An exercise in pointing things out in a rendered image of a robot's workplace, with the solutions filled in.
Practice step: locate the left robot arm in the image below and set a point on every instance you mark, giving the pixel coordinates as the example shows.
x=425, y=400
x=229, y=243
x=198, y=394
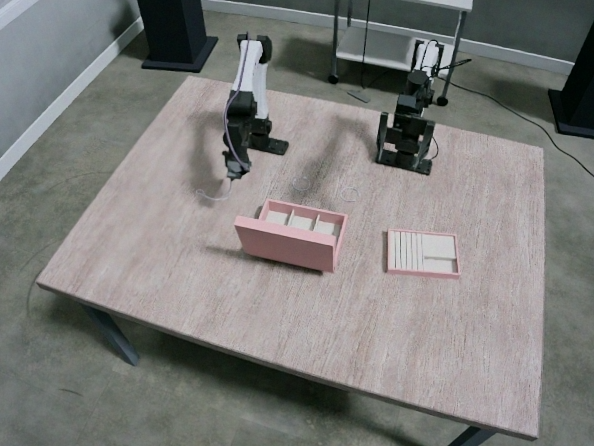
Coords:
x=404, y=157

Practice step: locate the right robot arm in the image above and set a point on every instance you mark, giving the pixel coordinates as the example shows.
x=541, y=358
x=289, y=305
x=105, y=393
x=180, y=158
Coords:
x=245, y=108

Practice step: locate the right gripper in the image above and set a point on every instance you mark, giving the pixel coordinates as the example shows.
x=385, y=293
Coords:
x=241, y=153

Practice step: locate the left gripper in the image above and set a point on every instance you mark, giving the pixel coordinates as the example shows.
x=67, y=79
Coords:
x=406, y=124

